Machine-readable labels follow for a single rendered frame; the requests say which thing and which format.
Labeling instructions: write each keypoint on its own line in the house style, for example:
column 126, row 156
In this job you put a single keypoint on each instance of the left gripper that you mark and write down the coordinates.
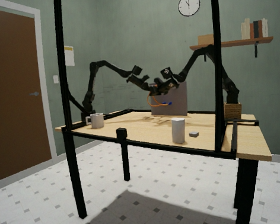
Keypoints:
column 139, row 83

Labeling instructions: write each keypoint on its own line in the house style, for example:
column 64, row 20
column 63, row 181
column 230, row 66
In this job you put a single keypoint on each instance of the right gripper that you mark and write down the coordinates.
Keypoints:
column 157, row 91

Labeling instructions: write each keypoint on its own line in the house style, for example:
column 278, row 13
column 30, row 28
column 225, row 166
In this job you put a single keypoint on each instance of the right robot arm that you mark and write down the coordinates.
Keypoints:
column 228, row 85

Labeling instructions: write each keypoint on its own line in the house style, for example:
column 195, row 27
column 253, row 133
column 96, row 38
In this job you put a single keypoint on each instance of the grey cup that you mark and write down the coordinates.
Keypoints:
column 96, row 120

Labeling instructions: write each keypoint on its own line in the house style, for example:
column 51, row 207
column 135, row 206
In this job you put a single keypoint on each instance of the grey cylinder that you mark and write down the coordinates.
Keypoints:
column 178, row 130

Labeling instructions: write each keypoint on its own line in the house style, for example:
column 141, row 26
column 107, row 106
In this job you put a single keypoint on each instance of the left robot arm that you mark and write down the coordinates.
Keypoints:
column 94, row 66

